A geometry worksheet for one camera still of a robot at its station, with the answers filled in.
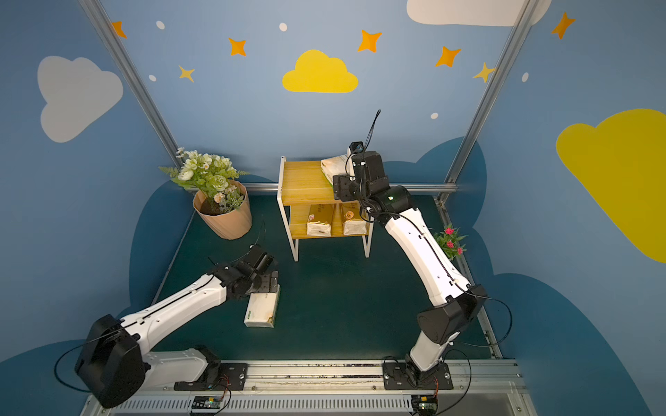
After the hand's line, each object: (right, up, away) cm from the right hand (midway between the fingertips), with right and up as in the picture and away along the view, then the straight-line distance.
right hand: (352, 176), depth 75 cm
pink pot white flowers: (-48, -5, +21) cm, 52 cm away
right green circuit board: (+21, -66, -2) cm, 69 cm away
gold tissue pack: (-10, -13, +8) cm, 18 cm away
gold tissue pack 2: (+1, -14, +9) cm, 17 cm away
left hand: (-29, -32, +10) cm, 45 cm away
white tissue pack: (-29, -42, +8) cm, 51 cm away
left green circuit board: (-41, -64, -3) cm, 77 cm away
